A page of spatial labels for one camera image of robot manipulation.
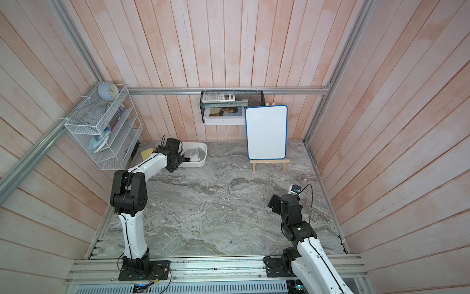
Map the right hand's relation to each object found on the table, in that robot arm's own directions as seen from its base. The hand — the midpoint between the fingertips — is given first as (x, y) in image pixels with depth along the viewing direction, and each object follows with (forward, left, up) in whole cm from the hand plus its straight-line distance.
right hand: (281, 196), depth 84 cm
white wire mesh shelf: (+33, +81, +21) cm, 90 cm away
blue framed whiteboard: (+28, +6, +16) cm, 33 cm away
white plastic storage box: (+25, +46, -6) cm, 53 cm away
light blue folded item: (+16, +85, +20) cm, 89 cm away
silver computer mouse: (+31, +43, -6) cm, 53 cm away
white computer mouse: (+31, +50, -4) cm, 59 cm away
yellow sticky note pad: (+33, +79, -8) cm, 86 cm away
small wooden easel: (+23, +2, -2) cm, 23 cm away
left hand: (+22, +54, -3) cm, 59 cm away
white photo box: (+36, +28, +19) cm, 49 cm away
